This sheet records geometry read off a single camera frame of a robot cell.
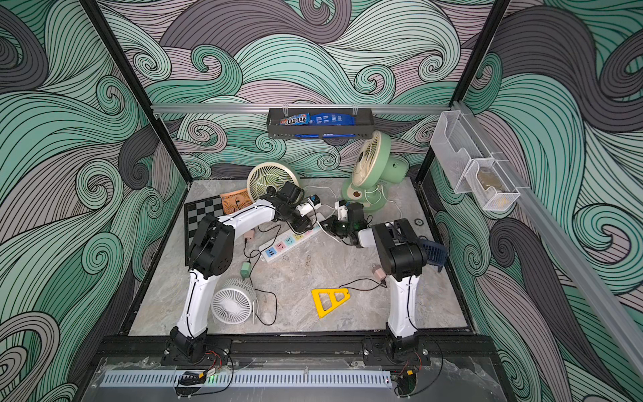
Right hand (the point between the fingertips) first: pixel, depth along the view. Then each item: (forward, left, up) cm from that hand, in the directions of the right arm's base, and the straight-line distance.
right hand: (321, 223), depth 101 cm
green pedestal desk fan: (+6, -18, +25) cm, 32 cm away
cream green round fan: (+13, +22, +15) cm, 30 cm away
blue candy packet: (+25, -1, +33) cm, 41 cm away
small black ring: (+5, -43, -5) cm, 43 cm away
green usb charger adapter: (-20, +28, +1) cm, 34 cm away
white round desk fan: (-34, +27, +7) cm, 44 cm away
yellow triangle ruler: (-31, -3, -2) cm, 31 cm away
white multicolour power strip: (-10, +18, 0) cm, 21 cm away
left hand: (0, +5, +3) cm, 6 cm away
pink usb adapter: (-22, -20, 0) cm, 30 cm away
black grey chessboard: (+5, +55, +1) cm, 55 cm away
